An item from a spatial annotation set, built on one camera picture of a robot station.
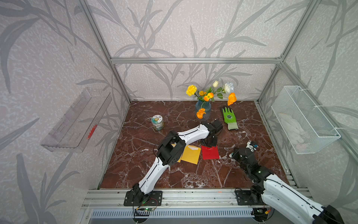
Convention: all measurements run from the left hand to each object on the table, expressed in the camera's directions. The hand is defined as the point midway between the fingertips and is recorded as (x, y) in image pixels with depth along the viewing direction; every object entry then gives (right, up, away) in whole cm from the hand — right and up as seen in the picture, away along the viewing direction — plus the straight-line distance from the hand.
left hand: (212, 147), depth 93 cm
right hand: (+12, +1, -7) cm, 14 cm away
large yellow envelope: (-14, -4, -4) cm, 15 cm away
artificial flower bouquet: (-4, +33, -17) cm, 37 cm away
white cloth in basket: (+43, +13, -18) cm, 48 cm away
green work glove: (+17, +19, +15) cm, 29 cm away
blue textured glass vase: (-3, +29, +7) cm, 30 cm away
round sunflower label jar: (-38, +17, +4) cm, 42 cm away
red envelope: (-2, -3, -4) cm, 5 cm away
